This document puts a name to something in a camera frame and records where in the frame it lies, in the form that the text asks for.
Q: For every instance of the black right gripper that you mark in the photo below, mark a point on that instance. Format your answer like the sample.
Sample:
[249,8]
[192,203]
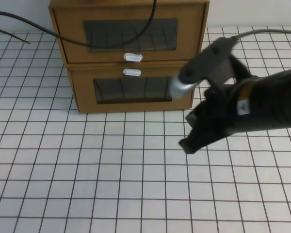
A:
[213,119]

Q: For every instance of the brown cardboard drawer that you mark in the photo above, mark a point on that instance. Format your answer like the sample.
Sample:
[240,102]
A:
[128,34]

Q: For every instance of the white drawer handle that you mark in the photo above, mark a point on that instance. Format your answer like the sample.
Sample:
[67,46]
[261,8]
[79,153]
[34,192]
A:
[132,57]
[132,72]

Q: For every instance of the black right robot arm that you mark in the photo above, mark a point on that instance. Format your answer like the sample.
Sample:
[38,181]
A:
[251,104]

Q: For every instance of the lower brown cardboard shoebox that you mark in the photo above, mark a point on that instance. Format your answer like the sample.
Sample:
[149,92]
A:
[103,88]

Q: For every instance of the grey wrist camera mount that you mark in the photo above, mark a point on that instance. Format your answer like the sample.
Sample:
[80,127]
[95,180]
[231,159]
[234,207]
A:
[215,64]

